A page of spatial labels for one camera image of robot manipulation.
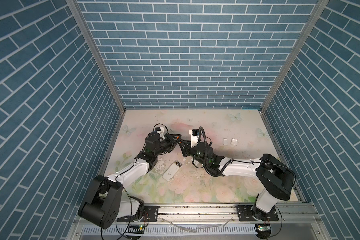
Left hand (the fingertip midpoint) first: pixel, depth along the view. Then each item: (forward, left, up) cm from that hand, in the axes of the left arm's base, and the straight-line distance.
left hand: (182, 136), depth 81 cm
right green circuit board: (-41, -41, -24) cm, 62 cm away
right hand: (-2, +3, -1) cm, 3 cm away
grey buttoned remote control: (-12, +6, -19) cm, 23 cm away
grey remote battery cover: (+9, -30, -20) cm, 37 cm away
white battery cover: (+9, -36, -19) cm, 41 cm away
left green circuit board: (-39, +23, -23) cm, 51 cm away
